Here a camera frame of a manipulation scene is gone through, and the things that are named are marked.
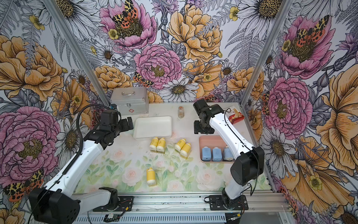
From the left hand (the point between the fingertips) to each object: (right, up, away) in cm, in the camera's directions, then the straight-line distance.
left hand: (123, 125), depth 81 cm
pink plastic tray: (+54, -12, +16) cm, 57 cm away
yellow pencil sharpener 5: (+16, -28, -4) cm, 32 cm away
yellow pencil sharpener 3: (+32, -12, +8) cm, 35 cm away
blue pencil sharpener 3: (+60, -18, +3) cm, 63 cm away
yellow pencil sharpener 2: (+20, -13, +8) cm, 25 cm away
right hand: (+44, -5, 0) cm, 45 cm away
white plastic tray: (+10, -3, +27) cm, 29 cm away
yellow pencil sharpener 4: (+35, -16, +6) cm, 39 cm away
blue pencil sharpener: (+48, -18, +5) cm, 51 cm away
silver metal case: (-5, +17, +24) cm, 29 cm away
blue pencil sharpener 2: (+54, -18, +4) cm, 57 cm away
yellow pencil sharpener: (+15, -12, +7) cm, 21 cm away
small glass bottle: (+32, +8, +31) cm, 45 cm away
